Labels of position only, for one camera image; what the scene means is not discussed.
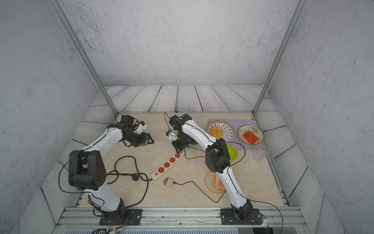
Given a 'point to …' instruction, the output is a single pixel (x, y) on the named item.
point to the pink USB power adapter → (168, 182)
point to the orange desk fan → (214, 183)
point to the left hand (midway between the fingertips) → (151, 142)
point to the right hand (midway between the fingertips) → (180, 150)
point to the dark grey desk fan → (190, 140)
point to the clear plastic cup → (260, 152)
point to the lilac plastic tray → (236, 123)
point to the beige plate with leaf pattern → (250, 134)
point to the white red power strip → (158, 172)
